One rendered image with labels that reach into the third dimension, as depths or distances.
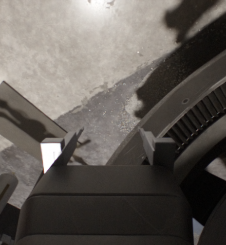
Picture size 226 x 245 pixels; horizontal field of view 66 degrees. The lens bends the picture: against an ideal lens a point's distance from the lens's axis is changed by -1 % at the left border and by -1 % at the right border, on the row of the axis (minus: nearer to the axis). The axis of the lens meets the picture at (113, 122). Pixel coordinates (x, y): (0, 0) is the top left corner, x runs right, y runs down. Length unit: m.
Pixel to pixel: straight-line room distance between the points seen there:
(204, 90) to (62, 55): 0.49
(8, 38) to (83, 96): 0.31
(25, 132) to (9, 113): 0.12
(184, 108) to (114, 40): 0.38
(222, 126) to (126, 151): 0.15
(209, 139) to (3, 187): 0.66
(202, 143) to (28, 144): 0.84
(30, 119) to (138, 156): 0.67
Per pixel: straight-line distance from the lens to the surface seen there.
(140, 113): 0.70
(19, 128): 0.93
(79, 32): 0.61
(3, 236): 0.75
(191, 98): 0.28
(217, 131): 0.30
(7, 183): 0.76
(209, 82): 0.29
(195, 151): 0.29
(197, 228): 0.91
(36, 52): 0.68
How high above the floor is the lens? 0.57
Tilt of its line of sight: 51 degrees down
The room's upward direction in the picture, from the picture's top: 169 degrees counter-clockwise
